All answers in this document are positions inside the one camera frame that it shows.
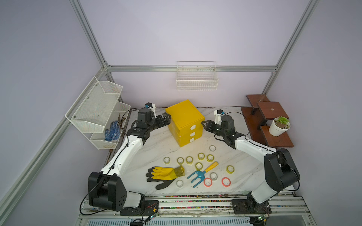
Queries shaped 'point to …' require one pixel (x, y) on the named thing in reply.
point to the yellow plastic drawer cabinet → (185, 123)
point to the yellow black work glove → (165, 174)
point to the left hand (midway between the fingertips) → (164, 119)
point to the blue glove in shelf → (113, 133)
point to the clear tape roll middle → (213, 176)
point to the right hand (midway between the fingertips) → (203, 124)
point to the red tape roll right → (222, 182)
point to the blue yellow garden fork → (202, 173)
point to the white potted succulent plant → (279, 126)
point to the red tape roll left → (208, 182)
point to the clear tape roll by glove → (179, 183)
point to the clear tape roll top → (212, 148)
